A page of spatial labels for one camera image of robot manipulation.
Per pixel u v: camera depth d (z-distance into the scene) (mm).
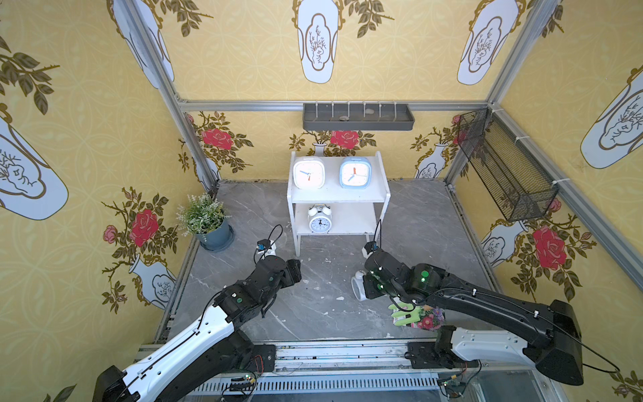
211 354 593
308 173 702
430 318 817
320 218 790
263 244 685
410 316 817
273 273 573
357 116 920
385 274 561
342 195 720
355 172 702
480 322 477
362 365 732
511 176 857
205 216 840
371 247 689
